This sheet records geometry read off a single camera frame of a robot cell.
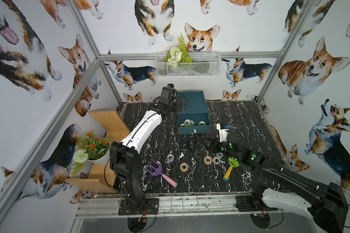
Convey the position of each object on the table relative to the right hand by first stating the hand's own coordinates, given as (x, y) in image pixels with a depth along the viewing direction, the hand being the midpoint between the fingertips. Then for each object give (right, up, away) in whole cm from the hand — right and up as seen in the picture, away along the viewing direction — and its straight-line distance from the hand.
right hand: (208, 134), depth 75 cm
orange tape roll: (-13, -21, +13) cm, 28 cm away
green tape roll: (-13, +4, +12) cm, 18 cm away
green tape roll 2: (-11, +6, +12) cm, 17 cm away
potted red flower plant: (-58, -6, -4) cm, 59 cm away
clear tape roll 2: (+7, -18, +15) cm, 24 cm away
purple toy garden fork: (-28, -23, +10) cm, 38 cm away
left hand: (-18, +20, +11) cm, 29 cm away
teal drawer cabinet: (-6, +8, +17) cm, 19 cm away
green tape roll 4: (-2, +5, +13) cm, 14 cm away
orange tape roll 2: (+2, -18, +15) cm, 23 cm away
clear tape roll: (-21, -17, +15) cm, 31 cm away
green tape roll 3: (-8, +5, +13) cm, 16 cm away
